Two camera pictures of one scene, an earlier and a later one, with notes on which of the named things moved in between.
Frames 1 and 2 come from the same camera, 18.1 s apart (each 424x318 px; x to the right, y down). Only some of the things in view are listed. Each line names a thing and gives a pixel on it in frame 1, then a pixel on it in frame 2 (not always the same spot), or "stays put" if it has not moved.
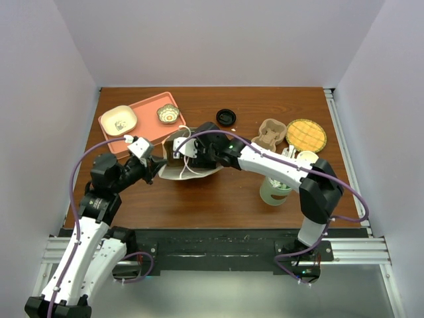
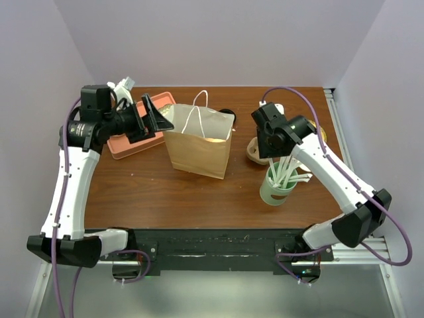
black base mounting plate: (224, 252) stays put
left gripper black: (152, 168) to (157, 120)
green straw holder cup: (273, 192) stays put
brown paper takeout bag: (179, 169) to (200, 140)
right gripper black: (199, 161) to (264, 151)
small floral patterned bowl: (167, 114) stays put
